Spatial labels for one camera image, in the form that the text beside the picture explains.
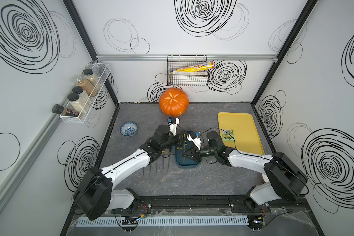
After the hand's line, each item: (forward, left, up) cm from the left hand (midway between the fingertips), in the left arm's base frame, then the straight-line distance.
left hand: (187, 134), depth 78 cm
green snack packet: (+11, -29, -19) cm, 36 cm away
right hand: (-9, +2, -7) cm, 11 cm away
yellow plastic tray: (+11, -42, -19) cm, 47 cm away
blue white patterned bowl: (+15, +40, -19) cm, 47 cm away
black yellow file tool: (-12, +9, +2) cm, 15 cm away
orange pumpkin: (+31, +9, -6) cm, 33 cm away
